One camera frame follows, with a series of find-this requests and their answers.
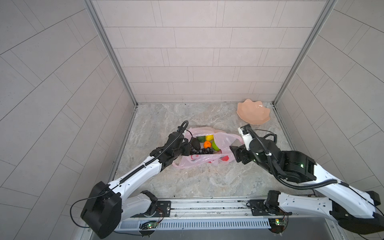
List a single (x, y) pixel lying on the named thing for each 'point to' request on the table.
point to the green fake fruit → (201, 139)
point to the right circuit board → (277, 225)
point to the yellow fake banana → (215, 147)
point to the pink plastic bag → (222, 140)
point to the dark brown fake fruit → (195, 143)
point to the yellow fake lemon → (209, 137)
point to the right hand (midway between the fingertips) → (234, 146)
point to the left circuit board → (148, 225)
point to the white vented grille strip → (133, 225)
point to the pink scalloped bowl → (254, 112)
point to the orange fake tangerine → (207, 144)
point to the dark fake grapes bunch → (205, 151)
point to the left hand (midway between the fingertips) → (193, 143)
